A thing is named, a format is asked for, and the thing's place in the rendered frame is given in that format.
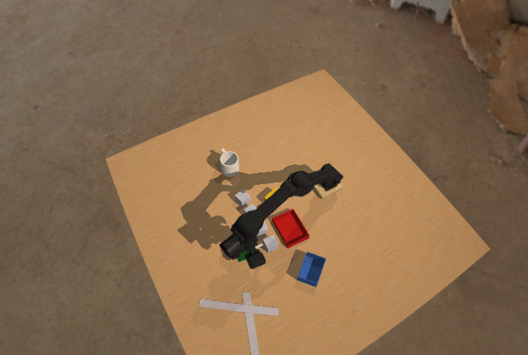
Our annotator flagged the grey flat bar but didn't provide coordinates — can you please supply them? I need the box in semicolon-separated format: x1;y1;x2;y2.
243;292;259;355
199;299;279;316

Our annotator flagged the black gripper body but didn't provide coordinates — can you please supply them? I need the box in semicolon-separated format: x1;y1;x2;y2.
243;237;266;269

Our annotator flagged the blue open-top tray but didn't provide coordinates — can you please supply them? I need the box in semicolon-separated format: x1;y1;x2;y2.
297;251;326;287

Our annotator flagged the red tray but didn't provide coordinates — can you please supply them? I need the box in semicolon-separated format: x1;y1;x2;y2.
272;209;309;248

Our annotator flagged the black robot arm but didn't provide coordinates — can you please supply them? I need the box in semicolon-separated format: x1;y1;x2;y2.
219;163;344;259

